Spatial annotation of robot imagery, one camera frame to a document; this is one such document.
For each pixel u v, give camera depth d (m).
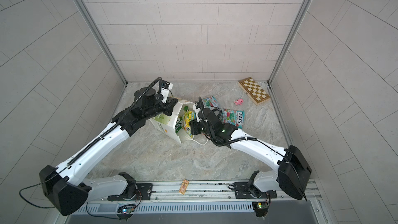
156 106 0.60
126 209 0.64
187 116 0.75
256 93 1.08
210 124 0.56
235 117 0.94
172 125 0.73
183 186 0.72
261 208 0.68
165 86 0.61
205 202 0.69
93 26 0.85
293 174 0.39
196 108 0.68
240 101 1.02
